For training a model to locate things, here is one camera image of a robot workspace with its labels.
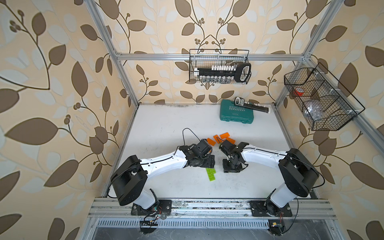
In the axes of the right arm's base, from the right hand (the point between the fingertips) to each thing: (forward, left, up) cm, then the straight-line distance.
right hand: (227, 171), depth 87 cm
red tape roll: (+30, -40, +33) cm, 60 cm away
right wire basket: (+19, -47, +35) cm, 61 cm away
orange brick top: (+24, -2, +1) cm, 24 cm away
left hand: (+3, +11, +9) cm, 14 cm away
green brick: (0, +12, +1) cm, 12 cm away
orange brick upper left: (+19, +8, +2) cm, 20 cm away
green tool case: (+43, -8, +5) cm, 44 cm away
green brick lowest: (-4, +9, 0) cm, 10 cm away
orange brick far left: (+21, -6, +1) cm, 21 cm away
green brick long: (0, +9, +2) cm, 9 cm away
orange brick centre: (+21, +4, +2) cm, 21 cm away
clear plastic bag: (+17, -41, +33) cm, 55 cm away
